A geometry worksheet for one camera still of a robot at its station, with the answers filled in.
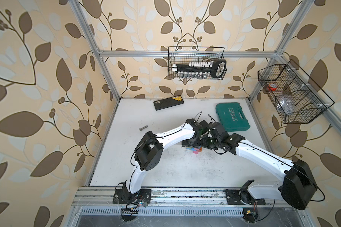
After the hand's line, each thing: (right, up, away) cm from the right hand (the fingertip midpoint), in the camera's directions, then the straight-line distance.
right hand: (199, 143), depth 83 cm
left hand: (-4, -2, +3) cm, 5 cm away
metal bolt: (-37, +7, +19) cm, 43 cm away
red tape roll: (+42, +33, -2) cm, 53 cm away
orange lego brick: (+1, -4, +2) cm, 5 cm away
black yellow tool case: (-20, +26, +33) cm, 47 cm away
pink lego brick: (-2, -7, +6) cm, 9 cm away
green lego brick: (-6, -1, -6) cm, 8 cm away
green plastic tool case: (+27, +15, +19) cm, 36 cm away
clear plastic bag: (+42, +22, -13) cm, 49 cm away
